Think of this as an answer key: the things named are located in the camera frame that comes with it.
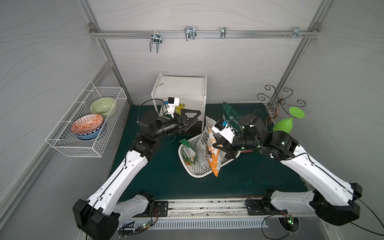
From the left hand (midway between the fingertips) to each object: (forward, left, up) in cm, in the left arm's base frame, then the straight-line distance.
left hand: (199, 118), depth 58 cm
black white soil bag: (+3, -2, -34) cm, 35 cm away
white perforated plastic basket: (-5, +1, -42) cm, 42 cm away
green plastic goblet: (+11, -46, -18) cm, 51 cm away
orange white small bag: (-10, -7, -13) cm, 18 cm away
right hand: (-5, -7, -10) cm, 13 cm away
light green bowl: (+13, +48, -8) cm, 51 cm away
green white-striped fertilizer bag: (-2, +5, -24) cm, 25 cm away
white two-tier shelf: (+24, +4, -6) cm, 25 cm away
